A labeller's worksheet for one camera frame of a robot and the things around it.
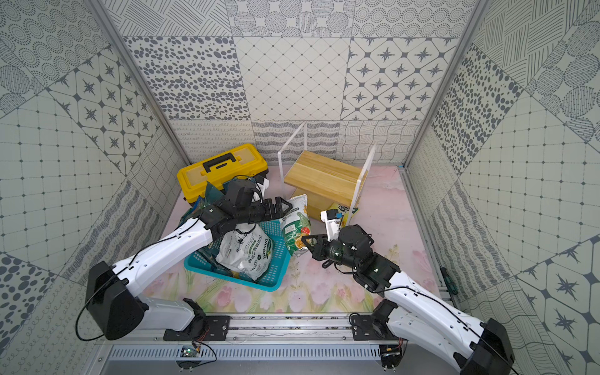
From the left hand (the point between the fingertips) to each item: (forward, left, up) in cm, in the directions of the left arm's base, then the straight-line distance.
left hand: (284, 203), depth 76 cm
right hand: (-12, -7, -4) cm, 14 cm away
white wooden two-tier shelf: (+14, -12, -4) cm, 19 cm away
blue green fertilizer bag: (-1, +32, -4) cm, 32 cm away
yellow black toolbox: (+28, +20, -7) cm, 35 cm away
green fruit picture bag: (-8, -5, -1) cm, 9 cm away
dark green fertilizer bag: (+2, +24, +2) cm, 24 cm away
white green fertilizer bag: (-12, +12, -10) cm, 20 cm away
